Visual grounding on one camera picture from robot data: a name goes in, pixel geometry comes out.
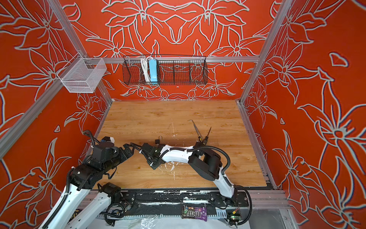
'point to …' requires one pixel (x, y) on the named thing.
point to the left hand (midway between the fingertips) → (129, 150)
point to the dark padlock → (158, 141)
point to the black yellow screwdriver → (206, 139)
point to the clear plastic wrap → (147, 221)
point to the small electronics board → (234, 219)
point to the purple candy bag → (192, 212)
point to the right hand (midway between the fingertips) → (152, 161)
